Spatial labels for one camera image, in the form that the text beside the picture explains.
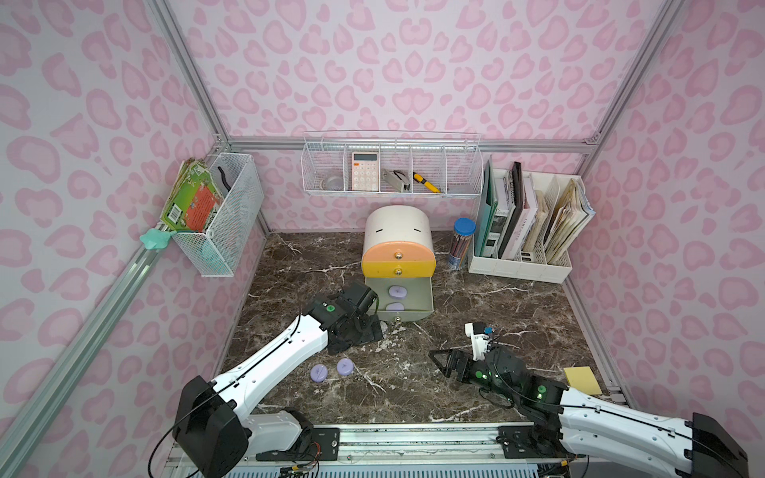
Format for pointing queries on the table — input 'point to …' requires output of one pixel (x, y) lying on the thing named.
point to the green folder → (487, 207)
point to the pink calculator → (365, 171)
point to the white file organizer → (550, 190)
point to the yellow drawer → (398, 269)
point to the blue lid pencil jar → (464, 229)
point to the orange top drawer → (398, 251)
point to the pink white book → (522, 232)
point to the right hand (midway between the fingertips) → (437, 358)
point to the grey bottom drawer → (418, 305)
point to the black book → (515, 212)
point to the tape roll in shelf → (332, 183)
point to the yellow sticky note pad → (582, 379)
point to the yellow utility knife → (429, 185)
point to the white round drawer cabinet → (397, 223)
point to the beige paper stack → (567, 221)
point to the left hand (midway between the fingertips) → (365, 332)
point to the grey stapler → (396, 178)
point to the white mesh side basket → (219, 250)
